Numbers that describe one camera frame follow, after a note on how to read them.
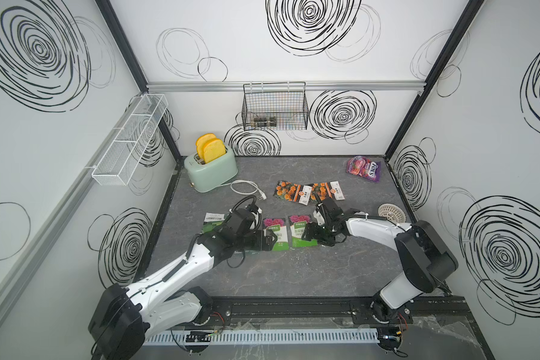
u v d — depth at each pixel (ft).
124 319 1.25
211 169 3.17
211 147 3.12
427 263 1.48
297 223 3.09
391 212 3.16
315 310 2.44
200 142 3.16
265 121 2.91
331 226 2.23
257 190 3.45
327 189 3.52
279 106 4.06
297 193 3.45
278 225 3.11
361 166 3.69
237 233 1.96
